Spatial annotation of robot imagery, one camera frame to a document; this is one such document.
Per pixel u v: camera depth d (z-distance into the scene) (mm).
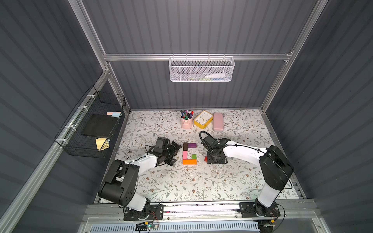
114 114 809
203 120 1110
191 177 852
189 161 911
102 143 607
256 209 659
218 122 1128
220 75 899
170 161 823
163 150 776
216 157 741
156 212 733
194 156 937
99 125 753
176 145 841
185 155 940
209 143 713
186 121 1009
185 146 982
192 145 1007
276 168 501
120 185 445
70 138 620
